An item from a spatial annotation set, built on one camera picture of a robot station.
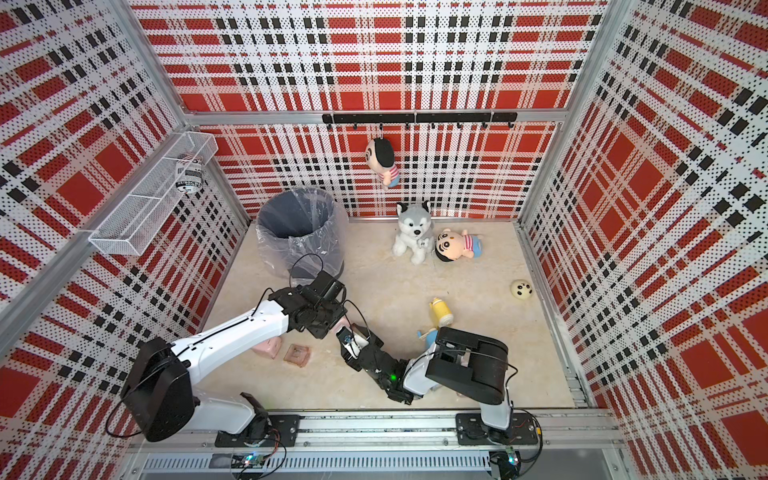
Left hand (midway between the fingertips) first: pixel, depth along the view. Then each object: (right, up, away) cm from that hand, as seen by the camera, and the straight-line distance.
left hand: (344, 314), depth 85 cm
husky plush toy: (+21, +23, +13) cm, 34 cm away
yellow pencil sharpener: (+29, -1, +2) cm, 29 cm away
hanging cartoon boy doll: (+10, +47, +6) cm, 48 cm away
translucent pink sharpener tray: (-14, -12, +1) cm, 19 cm away
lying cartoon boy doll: (+34, +20, +18) cm, 43 cm away
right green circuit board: (+41, -29, -18) cm, 54 cm away
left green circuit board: (-19, -31, -16) cm, 39 cm away
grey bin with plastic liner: (-17, +24, +13) cm, 32 cm away
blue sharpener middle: (+25, -7, -1) cm, 26 cm away
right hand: (+3, -5, 0) cm, 6 cm away
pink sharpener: (+1, 0, -7) cm, 7 cm away
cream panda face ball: (+56, +6, +11) cm, 57 cm away
